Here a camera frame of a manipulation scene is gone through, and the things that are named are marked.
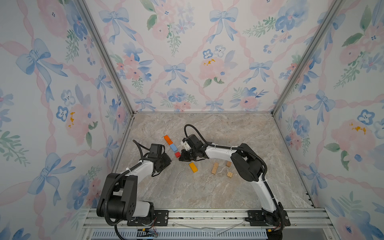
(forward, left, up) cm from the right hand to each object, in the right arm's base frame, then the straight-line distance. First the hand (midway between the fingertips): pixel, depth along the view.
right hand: (179, 158), depth 94 cm
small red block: (+3, +1, 0) cm, 3 cm away
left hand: (-1, +5, +1) cm, 5 cm away
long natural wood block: (-6, -22, 0) cm, 23 cm away
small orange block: (+14, +9, 0) cm, 16 cm away
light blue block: (+8, +5, 0) cm, 10 cm away
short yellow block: (-6, -9, +1) cm, 11 cm away
